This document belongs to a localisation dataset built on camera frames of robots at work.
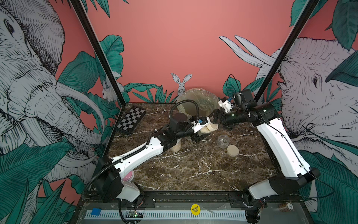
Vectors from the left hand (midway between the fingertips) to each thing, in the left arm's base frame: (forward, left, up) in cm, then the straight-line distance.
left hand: (208, 123), depth 70 cm
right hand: (-1, 0, +4) cm, 4 cm away
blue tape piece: (-32, +59, -30) cm, 73 cm away
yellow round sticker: (-34, +8, -30) cm, 46 cm away
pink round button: (-16, +45, -28) cm, 55 cm away
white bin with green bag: (+25, -5, -10) cm, 27 cm away
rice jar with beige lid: (+6, -17, -31) cm, 35 cm away
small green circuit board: (-34, +39, -30) cm, 59 cm away
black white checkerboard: (+25, +51, -27) cm, 63 cm away
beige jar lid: (-2, -21, -29) cm, 36 cm away
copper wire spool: (-35, -37, -24) cm, 56 cm away
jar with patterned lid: (+1, +16, -27) cm, 32 cm away
